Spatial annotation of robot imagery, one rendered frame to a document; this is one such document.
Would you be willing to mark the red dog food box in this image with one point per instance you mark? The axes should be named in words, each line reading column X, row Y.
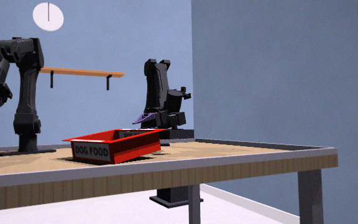
column 116, row 145

